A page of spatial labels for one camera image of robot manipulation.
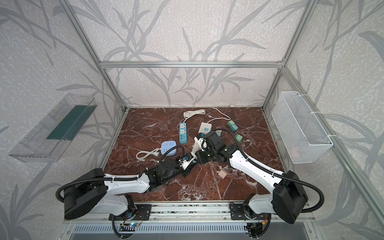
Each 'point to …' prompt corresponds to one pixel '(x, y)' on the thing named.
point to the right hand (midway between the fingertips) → (195, 153)
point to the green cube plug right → (238, 137)
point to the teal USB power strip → (183, 133)
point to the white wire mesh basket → (305, 140)
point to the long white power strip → (205, 128)
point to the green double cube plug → (233, 126)
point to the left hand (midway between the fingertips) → (197, 155)
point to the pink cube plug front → (222, 174)
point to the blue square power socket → (166, 145)
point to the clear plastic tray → (45, 141)
